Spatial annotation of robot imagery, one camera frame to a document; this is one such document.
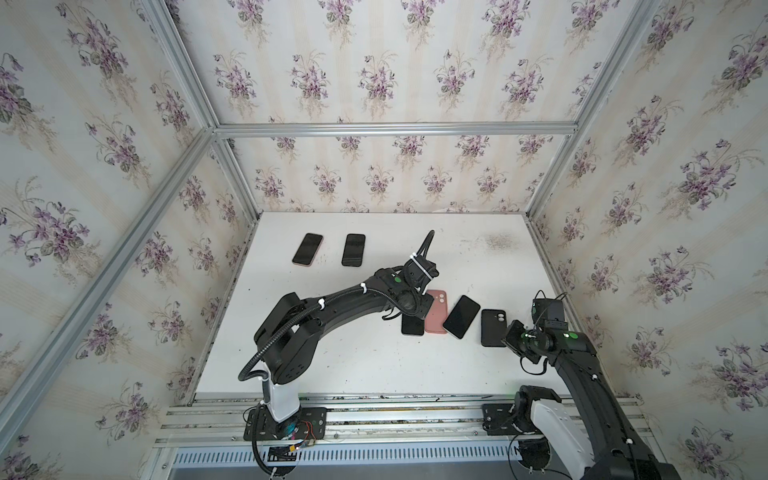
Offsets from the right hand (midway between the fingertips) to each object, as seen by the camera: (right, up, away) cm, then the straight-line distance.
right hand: (504, 340), depth 81 cm
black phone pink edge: (-62, +24, +27) cm, 72 cm away
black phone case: (0, +1, +8) cm, 8 cm away
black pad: (-8, +4, +12) cm, 15 cm away
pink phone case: (-16, +5, +12) cm, 21 cm away
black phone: (-45, +24, +27) cm, 57 cm away
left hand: (-22, +10, +3) cm, 24 cm away
